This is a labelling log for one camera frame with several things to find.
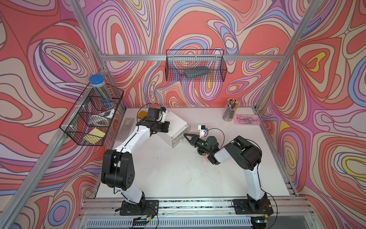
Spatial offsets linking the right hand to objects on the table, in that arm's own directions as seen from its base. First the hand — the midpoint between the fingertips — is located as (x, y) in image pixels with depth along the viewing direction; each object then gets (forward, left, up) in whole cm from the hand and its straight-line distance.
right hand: (183, 138), depth 90 cm
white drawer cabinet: (+6, +3, +3) cm, 7 cm away
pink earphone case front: (-11, -13, -6) cm, 18 cm away
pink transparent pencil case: (+22, -51, -10) cm, 56 cm away
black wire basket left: (0, +50, +21) cm, 54 cm away
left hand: (+6, +9, +5) cm, 12 cm away
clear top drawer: (+1, +5, -1) cm, 5 cm away
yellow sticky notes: (-13, +40, +24) cm, 48 cm away
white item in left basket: (+1, +39, +23) cm, 45 cm away
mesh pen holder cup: (+23, -36, 0) cm, 42 cm away
